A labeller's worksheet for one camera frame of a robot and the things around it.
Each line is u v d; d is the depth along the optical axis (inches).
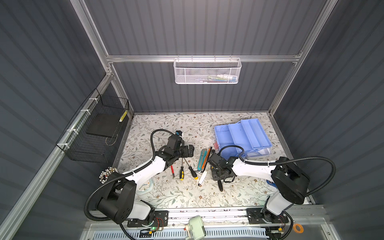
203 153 37.9
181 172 34.7
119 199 16.6
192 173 34.7
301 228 27.3
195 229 26.4
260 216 27.9
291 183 17.9
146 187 31.8
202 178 34.1
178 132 31.0
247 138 35.8
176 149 27.1
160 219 28.5
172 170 35.2
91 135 28.3
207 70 48.6
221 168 25.8
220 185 32.7
